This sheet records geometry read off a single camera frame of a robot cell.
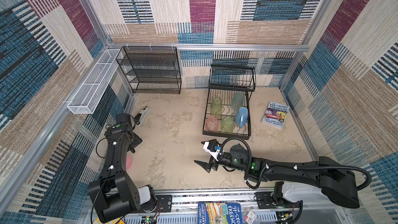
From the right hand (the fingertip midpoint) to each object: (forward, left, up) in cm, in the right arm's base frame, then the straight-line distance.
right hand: (202, 150), depth 73 cm
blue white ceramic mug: (+23, -23, -5) cm, 33 cm away
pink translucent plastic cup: (+22, -6, -12) cm, 26 cm away
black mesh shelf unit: (+60, +35, +1) cm, 69 cm away
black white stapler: (+28, +39, -13) cm, 50 cm away
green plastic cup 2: (+35, -10, -12) cm, 38 cm away
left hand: (+5, +37, -5) cm, 38 cm away
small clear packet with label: (-24, -21, -15) cm, 35 cm away
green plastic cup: (+19, -15, -8) cm, 25 cm away
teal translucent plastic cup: (+35, -23, -6) cm, 42 cm away
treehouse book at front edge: (-23, -7, -14) cm, 28 cm away
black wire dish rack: (+33, -18, -14) cm, 40 cm away
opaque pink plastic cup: (+2, +40, -16) cm, 43 cm away
